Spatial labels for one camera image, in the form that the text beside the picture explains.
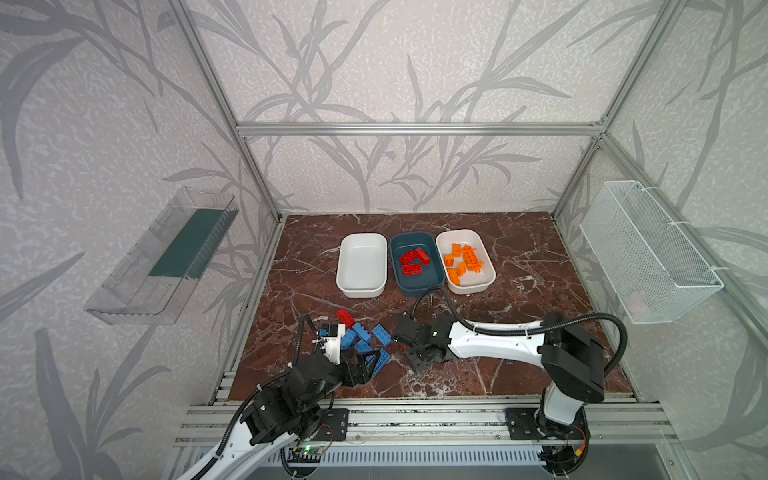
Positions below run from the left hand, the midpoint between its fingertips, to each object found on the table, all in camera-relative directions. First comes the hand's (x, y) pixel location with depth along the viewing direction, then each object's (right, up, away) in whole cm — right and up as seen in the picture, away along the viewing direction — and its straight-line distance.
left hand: (373, 348), depth 75 cm
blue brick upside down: (+2, -6, +9) cm, 11 cm away
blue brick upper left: (-4, +1, +12) cm, 13 cm away
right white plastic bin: (+31, +13, +23) cm, 41 cm away
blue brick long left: (-9, -1, +12) cm, 15 cm away
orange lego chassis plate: (+31, +21, +27) cm, 46 cm away
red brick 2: (+11, +17, +27) cm, 34 cm away
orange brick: (+27, +24, +33) cm, 49 cm away
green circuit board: (-16, -25, -3) cm, 30 cm away
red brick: (+15, +21, +30) cm, 40 cm away
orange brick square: (+24, +20, +27) cm, 41 cm away
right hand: (+12, -3, +10) cm, 15 cm away
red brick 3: (-10, +3, +17) cm, 20 cm away
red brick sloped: (+9, +21, +30) cm, 38 cm away
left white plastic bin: (-7, +18, +30) cm, 36 cm away
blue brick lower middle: (-4, -3, +10) cm, 11 cm away
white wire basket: (+60, +20, -14) cm, 65 cm away
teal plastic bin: (+12, +20, +30) cm, 38 cm away
